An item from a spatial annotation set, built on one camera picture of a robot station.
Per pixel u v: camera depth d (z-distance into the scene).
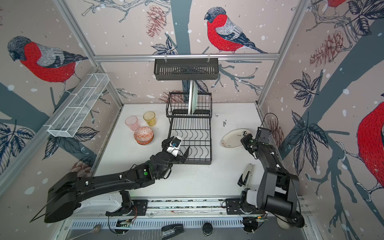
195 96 0.78
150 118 1.03
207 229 0.60
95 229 0.67
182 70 1.07
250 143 0.77
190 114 0.83
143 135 0.97
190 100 0.75
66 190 0.43
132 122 1.02
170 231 0.66
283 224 0.65
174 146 0.61
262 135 0.69
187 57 1.00
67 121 0.71
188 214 0.73
